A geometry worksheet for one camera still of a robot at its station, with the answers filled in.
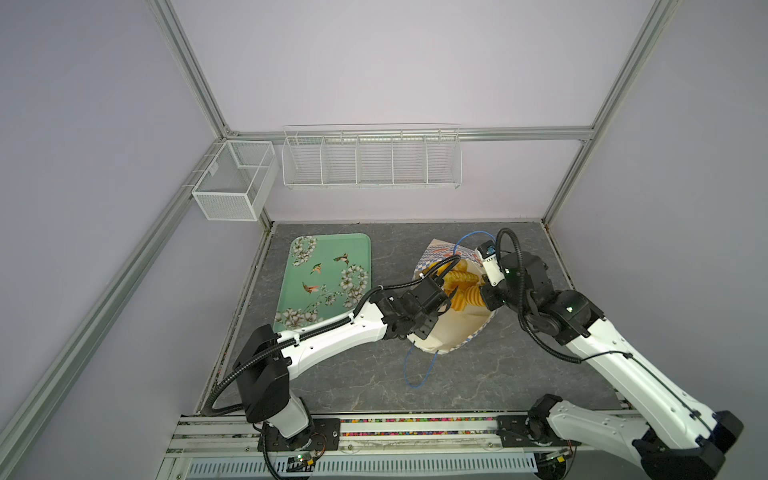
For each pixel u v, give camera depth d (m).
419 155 1.03
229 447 0.74
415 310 0.58
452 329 0.89
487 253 0.61
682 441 0.38
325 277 1.06
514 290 0.52
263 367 0.41
